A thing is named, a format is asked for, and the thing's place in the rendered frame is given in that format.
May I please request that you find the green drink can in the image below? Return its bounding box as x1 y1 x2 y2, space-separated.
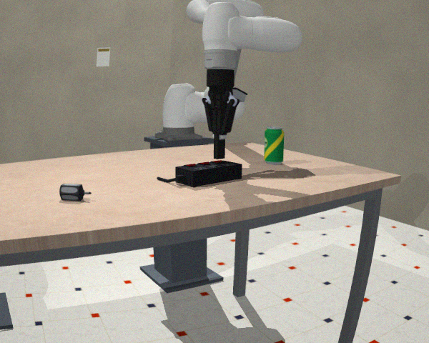
264 126 284 165

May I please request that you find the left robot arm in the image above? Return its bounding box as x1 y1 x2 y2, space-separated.
155 0 302 141

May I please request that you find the black power strip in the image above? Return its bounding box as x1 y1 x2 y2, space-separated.
157 160 242 187

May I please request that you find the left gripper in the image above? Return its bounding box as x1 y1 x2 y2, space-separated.
202 69 240 159

